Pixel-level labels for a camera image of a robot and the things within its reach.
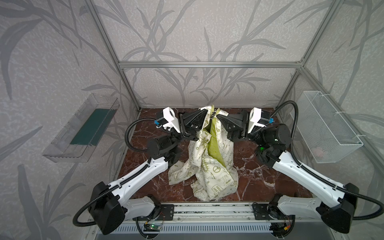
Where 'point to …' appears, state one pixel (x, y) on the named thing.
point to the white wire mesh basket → (328, 135)
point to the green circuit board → (154, 227)
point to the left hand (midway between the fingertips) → (208, 112)
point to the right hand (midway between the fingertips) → (220, 110)
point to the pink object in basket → (317, 151)
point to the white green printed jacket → (210, 159)
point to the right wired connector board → (280, 229)
